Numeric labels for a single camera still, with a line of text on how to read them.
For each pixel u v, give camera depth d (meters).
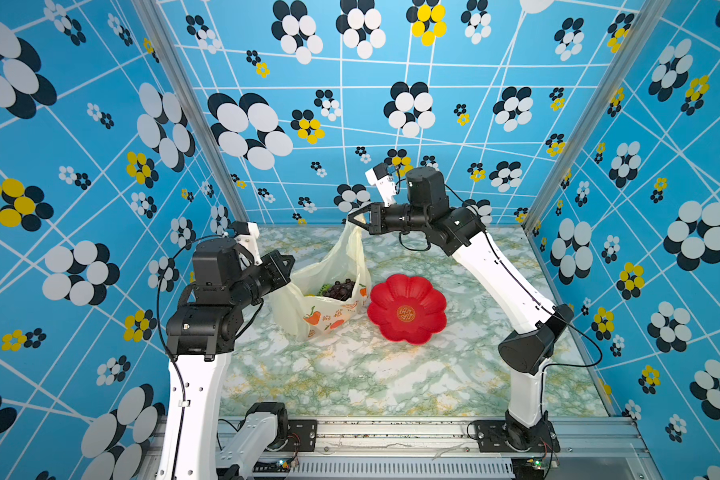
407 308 0.96
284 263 0.62
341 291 0.87
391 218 0.61
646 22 0.69
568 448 0.72
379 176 0.61
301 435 0.74
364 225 0.65
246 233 0.55
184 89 0.81
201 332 0.38
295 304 0.67
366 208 0.63
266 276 0.53
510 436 0.65
